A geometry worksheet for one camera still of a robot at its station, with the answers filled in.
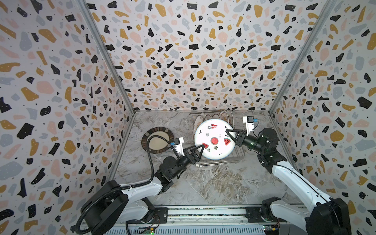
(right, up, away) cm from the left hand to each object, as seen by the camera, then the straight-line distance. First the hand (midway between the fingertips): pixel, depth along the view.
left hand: (201, 145), depth 72 cm
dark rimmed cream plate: (-28, -3, +22) cm, 35 cm away
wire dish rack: (+23, -11, +23) cm, 35 cm away
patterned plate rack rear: (+21, +15, +28) cm, 38 cm away
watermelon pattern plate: (+5, +5, +2) cm, 8 cm away
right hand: (+12, +8, -1) cm, 14 cm away
